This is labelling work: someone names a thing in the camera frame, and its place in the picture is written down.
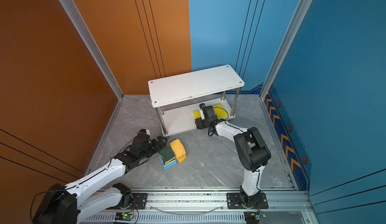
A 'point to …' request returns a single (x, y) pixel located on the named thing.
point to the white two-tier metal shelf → (197, 99)
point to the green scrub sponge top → (167, 154)
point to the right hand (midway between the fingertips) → (200, 120)
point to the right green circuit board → (253, 217)
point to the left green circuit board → (124, 216)
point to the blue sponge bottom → (166, 166)
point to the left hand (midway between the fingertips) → (164, 141)
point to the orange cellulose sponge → (179, 150)
